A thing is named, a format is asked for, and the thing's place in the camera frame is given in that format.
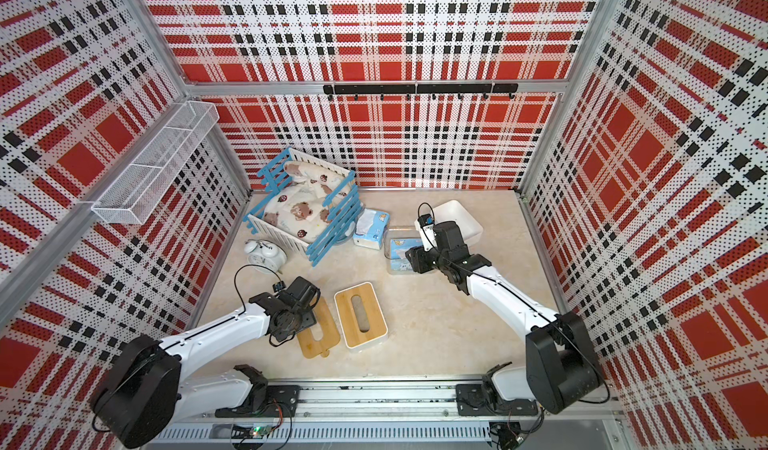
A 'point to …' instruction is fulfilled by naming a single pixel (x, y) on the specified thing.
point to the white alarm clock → (265, 255)
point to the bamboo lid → (311, 347)
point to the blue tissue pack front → (399, 261)
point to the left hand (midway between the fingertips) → (307, 320)
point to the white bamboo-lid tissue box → (361, 316)
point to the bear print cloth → (295, 208)
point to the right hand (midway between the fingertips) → (418, 250)
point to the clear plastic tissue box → (397, 233)
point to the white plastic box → (452, 211)
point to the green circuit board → (244, 432)
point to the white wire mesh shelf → (146, 185)
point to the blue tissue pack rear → (371, 228)
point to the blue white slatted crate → (343, 206)
